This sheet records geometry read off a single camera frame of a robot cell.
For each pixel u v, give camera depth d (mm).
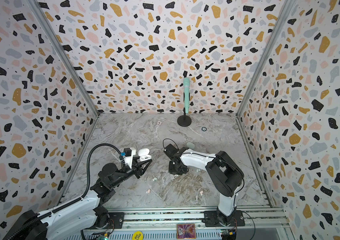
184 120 1169
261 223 774
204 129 1132
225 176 481
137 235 695
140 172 688
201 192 829
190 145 1041
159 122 1169
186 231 701
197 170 904
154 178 874
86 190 554
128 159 670
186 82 963
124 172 660
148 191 827
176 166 763
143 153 741
